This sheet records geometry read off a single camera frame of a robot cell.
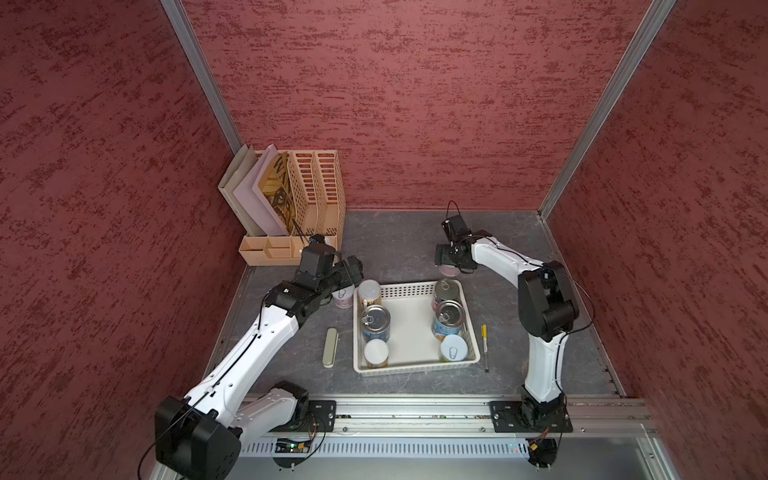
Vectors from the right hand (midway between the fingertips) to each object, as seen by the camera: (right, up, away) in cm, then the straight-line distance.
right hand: (452, 262), depth 99 cm
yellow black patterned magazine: (-60, +26, 0) cm, 65 cm away
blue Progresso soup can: (-25, -15, -20) cm, 35 cm away
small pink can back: (-1, -3, -1) cm, 3 cm away
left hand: (-33, -2, -20) cm, 38 cm away
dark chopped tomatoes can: (-4, -7, -13) cm, 16 cm away
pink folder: (-64, +21, -12) cm, 68 cm away
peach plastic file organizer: (-50, +20, +18) cm, 57 cm away
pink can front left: (-35, -10, -10) cm, 38 cm away
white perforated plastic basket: (-14, -23, -14) cm, 31 cm away
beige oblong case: (-38, -23, -17) cm, 48 cm away
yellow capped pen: (+7, -23, -14) cm, 28 cm away
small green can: (-4, -22, -20) cm, 30 cm away
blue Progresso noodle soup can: (-5, -14, -20) cm, 25 cm away
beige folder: (-69, +31, -8) cm, 76 cm away
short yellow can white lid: (-25, -22, -22) cm, 40 cm away
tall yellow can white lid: (-27, -7, -17) cm, 32 cm away
